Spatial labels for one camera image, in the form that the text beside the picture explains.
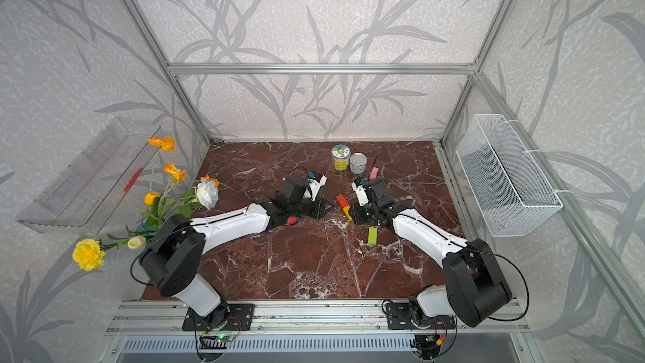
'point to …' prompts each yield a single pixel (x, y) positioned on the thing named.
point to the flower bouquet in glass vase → (166, 202)
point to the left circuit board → (211, 342)
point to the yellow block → (346, 212)
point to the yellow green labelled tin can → (340, 154)
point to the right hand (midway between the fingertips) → (352, 209)
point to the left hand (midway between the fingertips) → (331, 205)
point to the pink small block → (374, 173)
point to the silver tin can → (358, 163)
